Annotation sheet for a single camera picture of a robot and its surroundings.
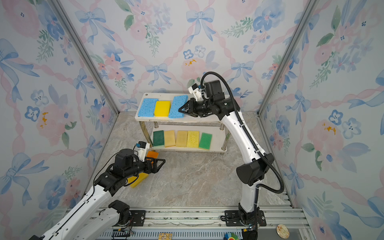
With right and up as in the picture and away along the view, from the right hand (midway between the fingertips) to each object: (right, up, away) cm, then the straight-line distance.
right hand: (180, 109), depth 70 cm
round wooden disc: (+48, -57, +1) cm, 75 cm away
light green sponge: (+14, -16, +25) cm, 33 cm away
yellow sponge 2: (-1, -15, +25) cm, 30 cm away
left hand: (-11, -24, +6) cm, 27 cm away
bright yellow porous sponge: (+6, -16, +25) cm, 30 cm away
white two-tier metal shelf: (-14, -8, +43) cm, 46 cm away
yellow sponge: (-9, -15, +25) cm, 31 cm away
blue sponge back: (-16, +1, +4) cm, 17 cm away
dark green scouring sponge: (-16, -16, +25) cm, 34 cm away
